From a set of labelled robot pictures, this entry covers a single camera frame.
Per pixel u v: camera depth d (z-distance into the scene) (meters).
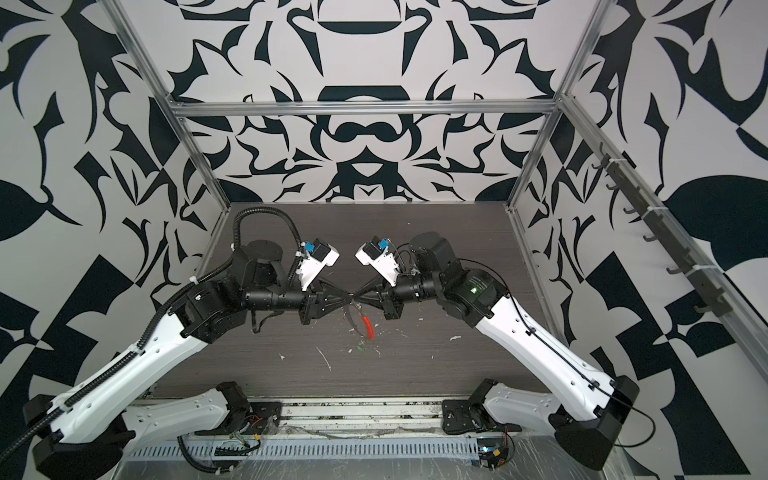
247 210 0.43
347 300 0.60
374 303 0.59
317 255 0.53
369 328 0.63
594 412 0.38
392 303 0.53
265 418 0.74
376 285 0.56
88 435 0.39
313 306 0.52
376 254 0.54
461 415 0.74
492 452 0.71
